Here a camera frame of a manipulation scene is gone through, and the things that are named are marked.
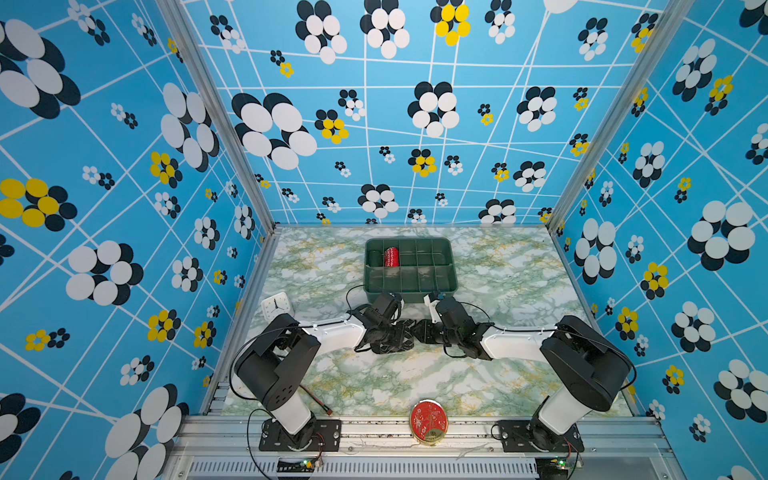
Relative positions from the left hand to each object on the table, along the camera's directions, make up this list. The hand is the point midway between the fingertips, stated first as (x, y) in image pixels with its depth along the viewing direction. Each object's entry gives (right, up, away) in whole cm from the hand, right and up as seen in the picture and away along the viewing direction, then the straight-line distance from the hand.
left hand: (404, 335), depth 90 cm
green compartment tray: (+3, +20, +16) cm, 26 cm away
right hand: (+2, +2, -1) cm, 3 cm away
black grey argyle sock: (-1, +1, -10) cm, 10 cm away
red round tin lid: (+5, -16, -18) cm, 25 cm away
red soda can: (-4, +24, +13) cm, 28 cm away
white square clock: (-41, +8, +4) cm, 42 cm away
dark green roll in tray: (-10, +24, +13) cm, 28 cm away
